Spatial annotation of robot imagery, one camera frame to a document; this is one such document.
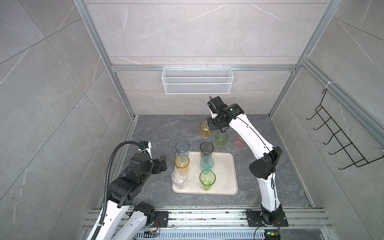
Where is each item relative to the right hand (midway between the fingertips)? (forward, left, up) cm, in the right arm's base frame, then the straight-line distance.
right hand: (212, 124), depth 85 cm
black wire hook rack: (-27, -57, +8) cm, 64 cm away
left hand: (-20, +29, +2) cm, 35 cm away
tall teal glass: (-15, +3, -19) cm, 24 cm away
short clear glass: (-24, +20, -22) cm, 38 cm away
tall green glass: (-29, +4, -7) cm, 30 cm away
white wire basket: (+33, +8, +8) cm, 35 cm away
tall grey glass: (-10, +4, -11) cm, 15 cm away
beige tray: (-18, -8, -23) cm, 30 cm away
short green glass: (+3, -8, -19) cm, 20 cm away
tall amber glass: (-18, +18, -12) cm, 28 cm away
